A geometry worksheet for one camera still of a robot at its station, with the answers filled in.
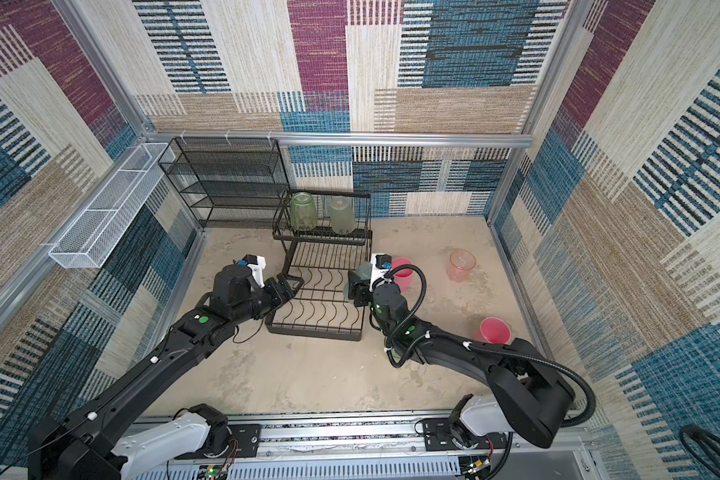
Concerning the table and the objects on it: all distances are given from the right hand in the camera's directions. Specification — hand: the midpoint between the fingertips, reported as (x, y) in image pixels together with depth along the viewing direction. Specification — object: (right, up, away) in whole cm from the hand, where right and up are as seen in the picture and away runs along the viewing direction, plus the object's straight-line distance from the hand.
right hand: (361, 273), depth 82 cm
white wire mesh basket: (-64, +11, -9) cm, 65 cm away
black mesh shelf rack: (-48, +31, +29) cm, 64 cm away
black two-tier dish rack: (-10, +11, +9) cm, 17 cm away
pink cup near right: (+40, -18, +9) cm, 44 cm away
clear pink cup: (+32, +1, +16) cm, 35 cm away
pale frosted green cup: (-6, +16, +7) cm, 19 cm away
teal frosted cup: (+1, +1, -10) cm, 10 cm away
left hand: (-16, -2, -5) cm, 17 cm away
